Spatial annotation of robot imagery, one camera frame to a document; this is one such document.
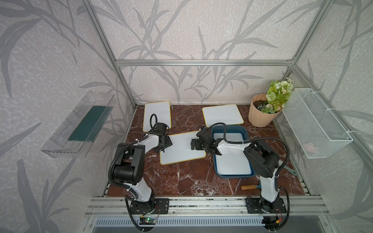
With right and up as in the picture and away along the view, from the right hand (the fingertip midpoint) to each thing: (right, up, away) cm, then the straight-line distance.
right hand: (195, 143), depth 96 cm
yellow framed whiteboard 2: (-28, +24, +24) cm, 44 cm away
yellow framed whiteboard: (-9, -3, -10) cm, 14 cm away
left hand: (-19, -1, 0) cm, 19 cm away
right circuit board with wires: (+39, -37, -23) cm, 58 cm away
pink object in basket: (+58, +2, -24) cm, 63 cm away
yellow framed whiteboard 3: (+27, +19, +23) cm, 40 cm away
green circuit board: (-22, -34, -25) cm, 48 cm away
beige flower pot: (+43, +17, +1) cm, 46 cm away
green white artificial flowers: (+51, +31, -7) cm, 60 cm away
